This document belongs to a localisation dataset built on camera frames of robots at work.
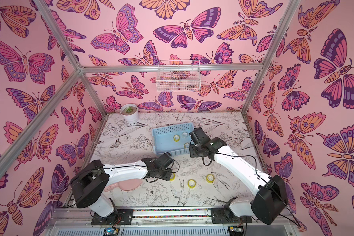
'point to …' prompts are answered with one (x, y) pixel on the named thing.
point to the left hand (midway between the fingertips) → (170, 173)
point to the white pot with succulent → (130, 112)
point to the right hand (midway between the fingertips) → (191, 151)
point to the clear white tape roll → (185, 134)
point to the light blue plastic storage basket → (163, 141)
